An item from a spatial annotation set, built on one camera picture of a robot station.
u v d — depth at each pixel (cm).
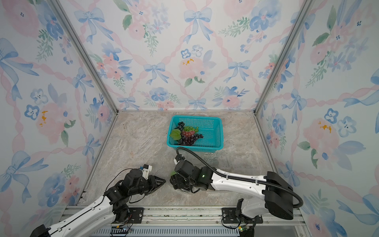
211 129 108
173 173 92
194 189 82
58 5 69
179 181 67
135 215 74
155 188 71
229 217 73
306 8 69
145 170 77
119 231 73
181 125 103
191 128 106
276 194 41
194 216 75
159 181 78
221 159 94
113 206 57
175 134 95
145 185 69
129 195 63
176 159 70
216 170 52
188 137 100
